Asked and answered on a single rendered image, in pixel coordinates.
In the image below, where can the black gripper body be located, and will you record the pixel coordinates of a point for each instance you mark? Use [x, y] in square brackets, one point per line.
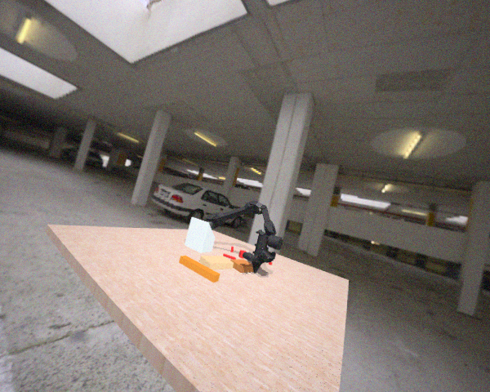
[255, 257]

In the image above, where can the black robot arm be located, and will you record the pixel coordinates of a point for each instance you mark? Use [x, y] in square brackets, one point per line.
[265, 238]

